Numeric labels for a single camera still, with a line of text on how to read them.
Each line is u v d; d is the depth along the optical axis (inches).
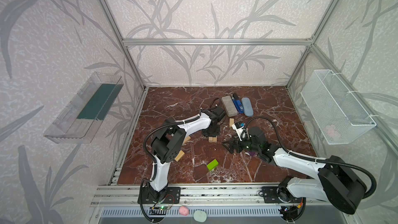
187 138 36.7
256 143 26.0
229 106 41.3
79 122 24.9
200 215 26.3
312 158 19.1
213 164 32.4
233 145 29.0
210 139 35.7
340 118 24.7
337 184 16.3
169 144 19.8
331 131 29.0
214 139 35.8
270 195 29.0
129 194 29.7
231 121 39.2
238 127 29.2
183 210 26.8
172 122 20.7
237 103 41.7
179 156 33.5
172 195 28.6
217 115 29.6
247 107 41.3
